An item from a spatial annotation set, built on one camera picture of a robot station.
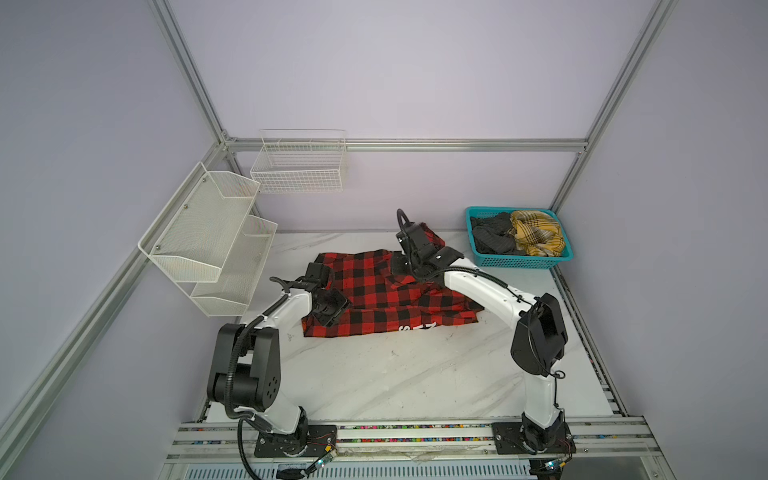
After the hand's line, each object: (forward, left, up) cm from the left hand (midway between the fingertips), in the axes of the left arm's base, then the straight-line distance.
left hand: (347, 311), depth 90 cm
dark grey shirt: (+31, -52, +3) cm, 61 cm away
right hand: (+10, -13, +12) cm, 20 cm away
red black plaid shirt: (+7, -11, -5) cm, 14 cm away
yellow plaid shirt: (+28, -66, +6) cm, 72 cm away
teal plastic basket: (+21, -58, 0) cm, 62 cm away
